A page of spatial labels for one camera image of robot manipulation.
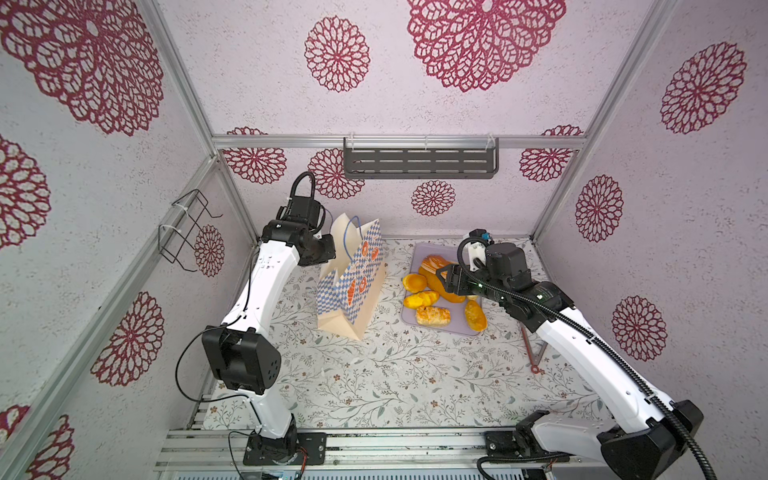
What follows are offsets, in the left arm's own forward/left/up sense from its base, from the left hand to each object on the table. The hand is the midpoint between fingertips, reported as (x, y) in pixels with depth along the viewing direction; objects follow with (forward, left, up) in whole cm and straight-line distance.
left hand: (326, 259), depth 84 cm
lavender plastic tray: (-9, -40, -22) cm, 46 cm away
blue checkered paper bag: (-9, -7, -2) cm, 12 cm away
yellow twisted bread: (-1, -29, -20) cm, 35 cm away
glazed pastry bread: (-8, -32, -19) cm, 38 cm away
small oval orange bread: (-9, -45, -18) cm, 49 cm away
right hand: (-9, -32, +7) cm, 34 cm away
